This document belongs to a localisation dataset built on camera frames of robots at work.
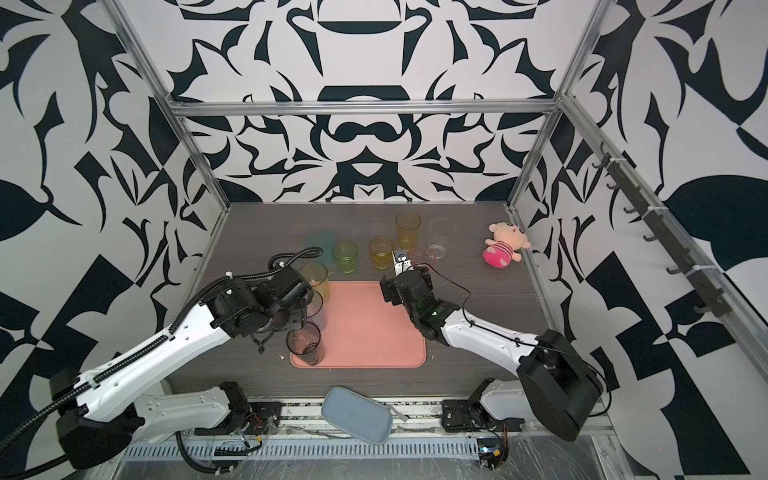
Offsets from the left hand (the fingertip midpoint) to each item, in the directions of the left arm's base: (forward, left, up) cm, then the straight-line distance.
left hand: (297, 310), depth 72 cm
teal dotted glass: (+37, 0, -20) cm, 42 cm away
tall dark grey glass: (-3, 0, -14) cm, 14 cm away
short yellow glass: (+29, -21, -16) cm, 39 cm away
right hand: (+13, -26, -5) cm, 29 cm away
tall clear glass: (+29, -39, -7) cm, 49 cm away
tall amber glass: (+31, -29, -6) cm, 43 cm away
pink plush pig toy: (+27, -62, -13) cm, 69 cm away
